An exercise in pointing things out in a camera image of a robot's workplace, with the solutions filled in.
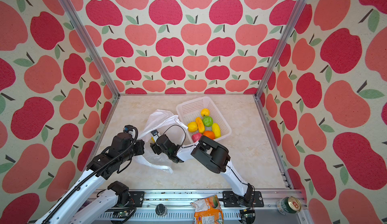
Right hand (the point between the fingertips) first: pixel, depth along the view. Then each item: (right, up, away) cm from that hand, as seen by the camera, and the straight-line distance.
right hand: (157, 138), depth 93 cm
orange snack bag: (+29, -28, -24) cm, 47 cm away
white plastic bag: (+10, +10, -14) cm, 20 cm away
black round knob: (+9, -24, -30) cm, 39 cm away
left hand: (-2, +1, -15) cm, 15 cm away
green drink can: (+64, -23, -29) cm, 74 cm away
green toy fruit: (+32, +11, +5) cm, 34 cm away
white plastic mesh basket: (+19, +16, +15) cm, 29 cm away
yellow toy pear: (+22, +7, +3) cm, 23 cm away
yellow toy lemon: (+38, +5, +3) cm, 38 cm away
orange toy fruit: (+33, +3, -1) cm, 33 cm away
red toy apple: (+24, +2, -3) cm, 24 cm away
